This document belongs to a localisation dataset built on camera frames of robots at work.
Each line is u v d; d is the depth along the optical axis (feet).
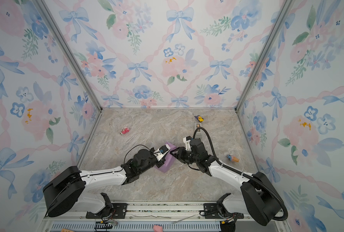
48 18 2.36
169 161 2.60
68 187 1.56
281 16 2.36
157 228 2.22
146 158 2.02
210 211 2.40
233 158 2.95
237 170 1.63
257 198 1.37
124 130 3.39
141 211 2.48
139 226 2.31
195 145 2.13
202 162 2.13
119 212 2.41
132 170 2.12
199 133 2.51
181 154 2.39
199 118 3.61
